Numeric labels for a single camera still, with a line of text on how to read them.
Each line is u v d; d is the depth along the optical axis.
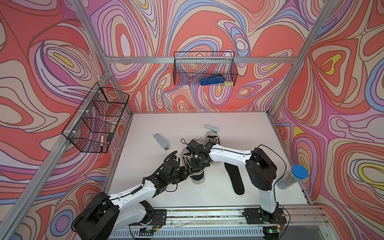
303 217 0.75
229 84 0.84
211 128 1.07
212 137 1.01
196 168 0.78
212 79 0.91
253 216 0.74
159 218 0.73
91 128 0.74
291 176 0.71
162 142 1.01
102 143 0.73
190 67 0.96
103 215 0.41
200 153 0.66
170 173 0.65
